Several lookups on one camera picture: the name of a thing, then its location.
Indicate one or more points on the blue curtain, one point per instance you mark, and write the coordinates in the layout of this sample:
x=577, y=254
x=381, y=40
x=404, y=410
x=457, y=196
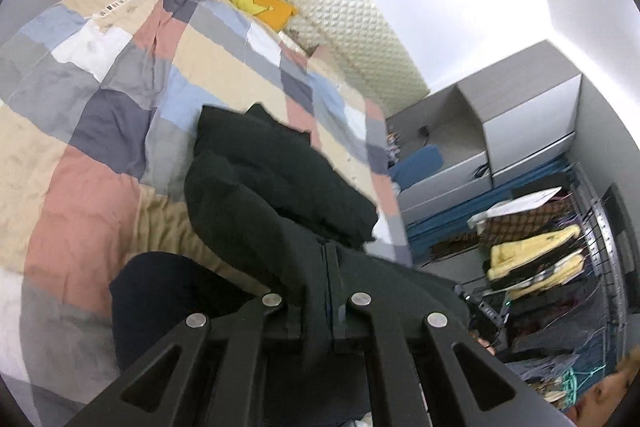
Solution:
x=425, y=233

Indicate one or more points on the grey desk wardrobe unit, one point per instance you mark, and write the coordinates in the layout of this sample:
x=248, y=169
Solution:
x=491, y=127

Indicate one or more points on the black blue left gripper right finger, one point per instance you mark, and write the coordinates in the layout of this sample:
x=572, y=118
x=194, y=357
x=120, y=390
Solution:
x=439, y=375

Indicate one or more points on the cream quilted headboard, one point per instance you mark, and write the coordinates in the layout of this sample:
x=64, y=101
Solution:
x=364, y=47

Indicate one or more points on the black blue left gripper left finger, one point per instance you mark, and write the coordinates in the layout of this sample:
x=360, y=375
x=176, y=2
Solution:
x=200, y=374

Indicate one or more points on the black jacket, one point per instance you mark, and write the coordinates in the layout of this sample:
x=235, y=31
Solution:
x=264, y=200

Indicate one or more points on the plaid patchwork quilt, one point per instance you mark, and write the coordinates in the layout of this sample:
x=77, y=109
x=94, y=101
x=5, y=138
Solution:
x=99, y=105

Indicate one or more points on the yellow hanging garment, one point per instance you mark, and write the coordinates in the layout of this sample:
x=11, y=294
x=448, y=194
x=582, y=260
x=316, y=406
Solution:
x=515, y=262

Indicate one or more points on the clothes rack with garments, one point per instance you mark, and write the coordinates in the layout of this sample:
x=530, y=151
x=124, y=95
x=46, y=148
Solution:
x=566, y=327

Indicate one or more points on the person's right hand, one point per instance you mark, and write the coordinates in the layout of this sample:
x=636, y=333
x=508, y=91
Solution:
x=487, y=345

